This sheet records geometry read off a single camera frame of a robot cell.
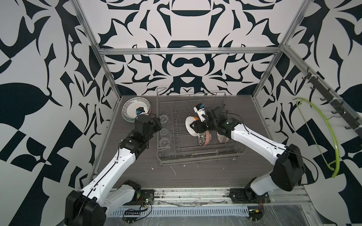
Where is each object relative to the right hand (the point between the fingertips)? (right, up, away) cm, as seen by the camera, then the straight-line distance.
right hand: (194, 121), depth 82 cm
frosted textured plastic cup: (-19, -7, +7) cm, 21 cm away
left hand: (-19, +3, -4) cm, 20 cm away
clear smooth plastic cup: (-19, +1, +7) cm, 20 cm away
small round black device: (+30, -46, -11) cm, 56 cm away
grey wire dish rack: (-6, -17, +6) cm, 19 cm away
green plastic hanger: (+56, -18, -21) cm, 63 cm away
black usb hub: (-32, -46, -10) cm, 57 cm away
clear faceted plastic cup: (-17, -12, -1) cm, 21 cm away
